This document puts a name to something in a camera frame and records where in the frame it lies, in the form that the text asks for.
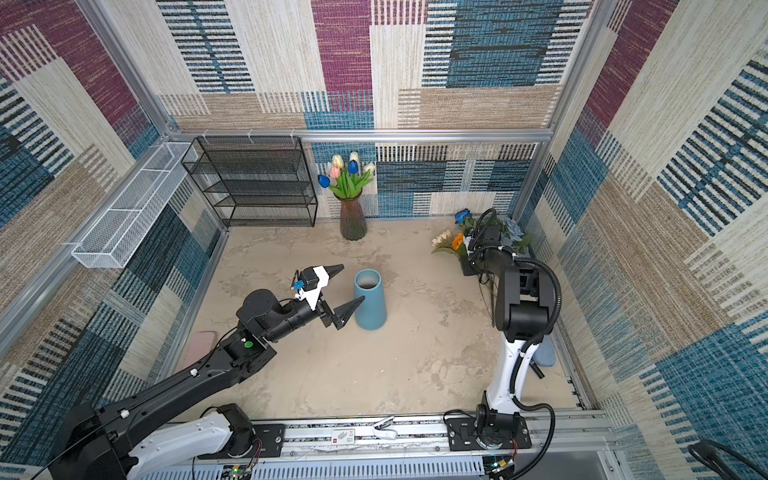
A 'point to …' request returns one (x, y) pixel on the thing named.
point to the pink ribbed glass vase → (353, 223)
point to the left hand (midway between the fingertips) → (351, 276)
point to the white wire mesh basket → (113, 239)
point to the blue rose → (462, 215)
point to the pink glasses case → (199, 345)
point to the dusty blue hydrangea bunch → (513, 235)
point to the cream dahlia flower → (443, 242)
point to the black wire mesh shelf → (254, 181)
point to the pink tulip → (335, 171)
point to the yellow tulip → (337, 160)
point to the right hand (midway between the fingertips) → (471, 266)
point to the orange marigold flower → (457, 241)
